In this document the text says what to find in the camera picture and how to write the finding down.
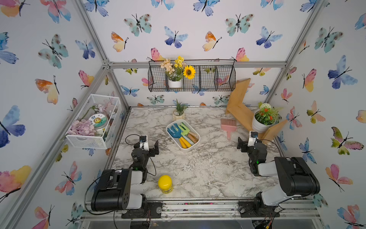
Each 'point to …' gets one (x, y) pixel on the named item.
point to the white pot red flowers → (264, 117)
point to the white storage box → (185, 135)
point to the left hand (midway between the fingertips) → (151, 139)
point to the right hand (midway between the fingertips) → (248, 136)
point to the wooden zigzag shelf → (237, 109)
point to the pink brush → (228, 125)
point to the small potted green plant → (178, 113)
